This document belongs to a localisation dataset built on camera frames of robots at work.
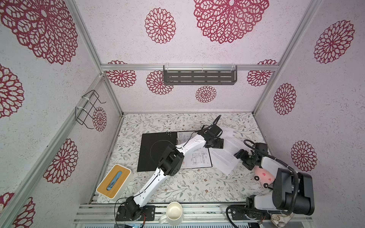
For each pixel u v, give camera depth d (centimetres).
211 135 81
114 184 80
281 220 69
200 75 96
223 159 95
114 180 81
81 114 73
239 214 73
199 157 95
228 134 109
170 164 63
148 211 74
